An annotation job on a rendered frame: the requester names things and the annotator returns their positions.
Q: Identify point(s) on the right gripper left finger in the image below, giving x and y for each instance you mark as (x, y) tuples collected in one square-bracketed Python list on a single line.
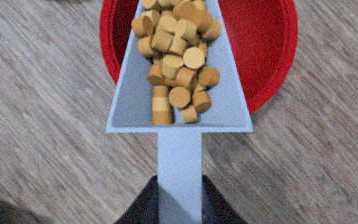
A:
[(144, 209)]

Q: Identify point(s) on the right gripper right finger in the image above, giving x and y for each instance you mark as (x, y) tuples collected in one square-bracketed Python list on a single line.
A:
[(215, 208)]

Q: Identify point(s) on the red bowl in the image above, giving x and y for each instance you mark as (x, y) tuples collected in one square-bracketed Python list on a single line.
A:
[(263, 35)]

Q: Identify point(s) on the grey metal scoop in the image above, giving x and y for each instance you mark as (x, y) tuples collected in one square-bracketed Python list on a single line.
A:
[(180, 144)]

